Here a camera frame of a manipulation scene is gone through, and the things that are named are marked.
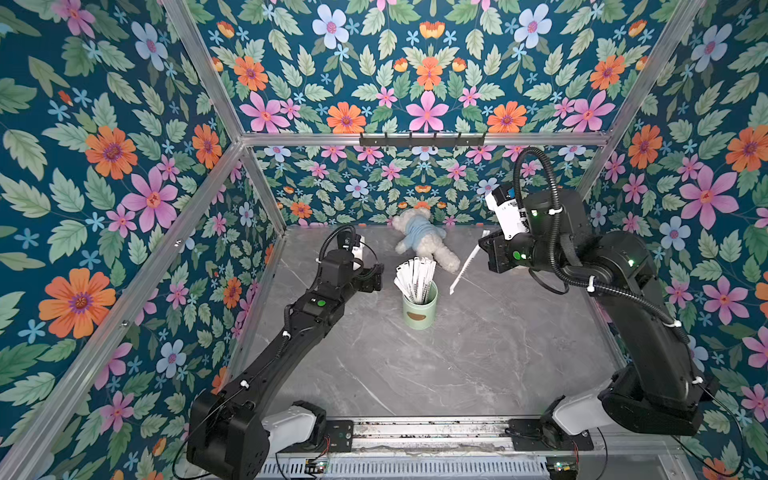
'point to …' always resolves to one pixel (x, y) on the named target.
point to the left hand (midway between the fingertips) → (373, 262)
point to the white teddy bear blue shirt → (423, 237)
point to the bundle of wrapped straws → (414, 277)
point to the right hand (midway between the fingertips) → (487, 232)
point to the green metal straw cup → (421, 316)
